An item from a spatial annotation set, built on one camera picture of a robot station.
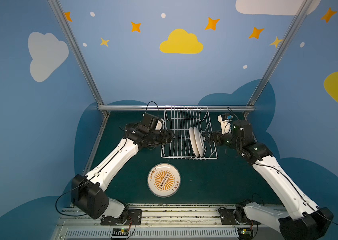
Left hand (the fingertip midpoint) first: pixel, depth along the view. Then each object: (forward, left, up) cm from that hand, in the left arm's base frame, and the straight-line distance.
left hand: (170, 137), depth 77 cm
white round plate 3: (+5, -17, -10) cm, 20 cm away
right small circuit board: (-39, -38, -27) cm, 61 cm away
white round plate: (-14, +3, -23) cm, 27 cm away
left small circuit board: (-39, +24, -27) cm, 53 cm away
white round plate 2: (+3, -14, -8) cm, 16 cm away
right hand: (+2, -21, +4) cm, 22 cm away
